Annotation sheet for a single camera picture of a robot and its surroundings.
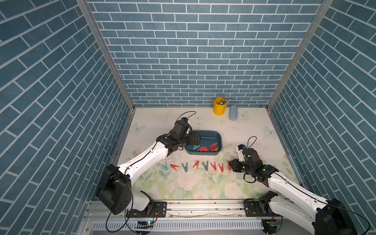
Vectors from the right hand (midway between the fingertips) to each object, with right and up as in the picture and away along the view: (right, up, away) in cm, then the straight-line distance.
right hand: (230, 163), depth 85 cm
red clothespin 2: (-20, -2, +4) cm, 21 cm away
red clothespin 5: (-1, -2, -1) cm, 2 cm away
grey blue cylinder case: (+10, +31, +31) cm, 45 cm away
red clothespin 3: (-9, -3, +4) cm, 11 cm away
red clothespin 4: (-5, -4, +3) cm, 7 cm away
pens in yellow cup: (+1, +40, +18) cm, 44 cm away
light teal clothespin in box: (-20, +8, +11) cm, 25 cm away
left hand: (-19, +15, -3) cm, 24 cm away
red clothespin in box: (-16, +6, +10) cm, 20 cm away
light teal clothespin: (-39, -3, +4) cm, 39 cm away
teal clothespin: (-27, -4, +3) cm, 27 cm away
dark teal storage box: (-10, +10, +12) cm, 19 cm away
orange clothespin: (-7, +6, +10) cm, 13 cm away
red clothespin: (-34, -3, +4) cm, 34 cm away
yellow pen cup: (-2, +34, +27) cm, 44 cm away
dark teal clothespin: (-14, -3, +4) cm, 15 cm away
